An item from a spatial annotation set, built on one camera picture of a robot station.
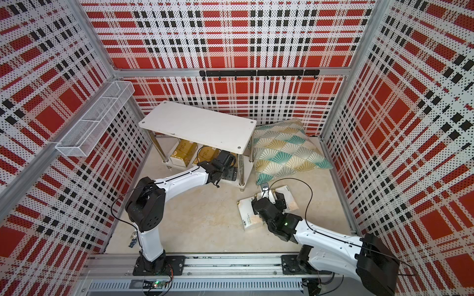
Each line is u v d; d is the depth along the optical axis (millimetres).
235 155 741
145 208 486
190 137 734
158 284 690
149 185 512
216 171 680
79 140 689
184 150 978
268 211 595
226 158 722
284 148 934
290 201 857
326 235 491
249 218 817
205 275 725
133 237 797
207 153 937
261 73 901
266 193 691
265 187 695
